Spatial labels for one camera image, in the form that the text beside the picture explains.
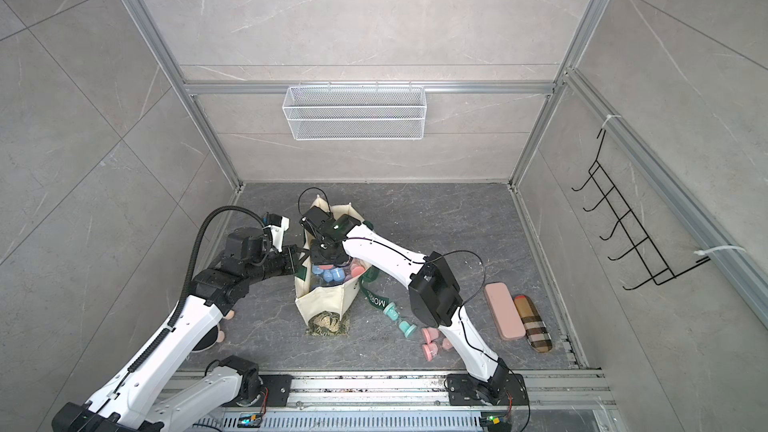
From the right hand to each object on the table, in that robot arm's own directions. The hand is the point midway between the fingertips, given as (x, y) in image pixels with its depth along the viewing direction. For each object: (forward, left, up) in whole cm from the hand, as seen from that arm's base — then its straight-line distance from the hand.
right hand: (324, 258), depth 86 cm
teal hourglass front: (-18, -24, -8) cm, 31 cm away
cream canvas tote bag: (-15, -6, +5) cm, 17 cm away
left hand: (-3, 0, +11) cm, 12 cm away
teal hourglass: (-13, -20, -8) cm, 25 cm away
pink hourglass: (-3, -10, -2) cm, 10 cm away
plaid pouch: (-20, -60, -8) cm, 63 cm away
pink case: (-14, -52, -8) cm, 55 cm away
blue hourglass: (-4, -3, -2) cm, 6 cm away
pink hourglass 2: (-22, -35, -9) cm, 42 cm away
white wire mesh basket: (+45, -8, +20) cm, 50 cm away
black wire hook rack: (-4, -76, +20) cm, 79 cm away
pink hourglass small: (-20, -30, -8) cm, 37 cm away
